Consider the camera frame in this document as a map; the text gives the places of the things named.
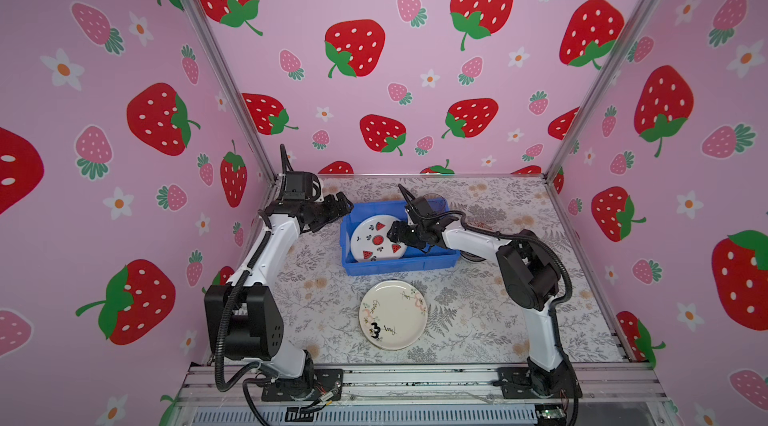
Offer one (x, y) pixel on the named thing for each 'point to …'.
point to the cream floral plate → (393, 314)
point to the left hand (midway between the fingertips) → (343, 208)
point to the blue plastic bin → (437, 211)
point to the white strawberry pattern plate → (370, 242)
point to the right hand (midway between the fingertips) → (391, 236)
